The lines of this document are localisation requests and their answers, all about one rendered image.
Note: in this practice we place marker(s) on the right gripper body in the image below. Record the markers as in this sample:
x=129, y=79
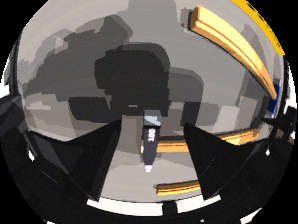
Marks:
x=292, y=128

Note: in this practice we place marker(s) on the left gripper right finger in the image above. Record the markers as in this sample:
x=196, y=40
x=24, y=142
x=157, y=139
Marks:
x=215, y=160

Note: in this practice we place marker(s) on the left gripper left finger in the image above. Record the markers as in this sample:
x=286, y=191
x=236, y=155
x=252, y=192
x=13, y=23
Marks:
x=85, y=159

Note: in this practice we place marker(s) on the yellow bin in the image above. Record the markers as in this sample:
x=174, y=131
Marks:
x=253, y=13

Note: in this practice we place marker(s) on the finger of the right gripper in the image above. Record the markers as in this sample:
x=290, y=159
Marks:
x=278, y=122

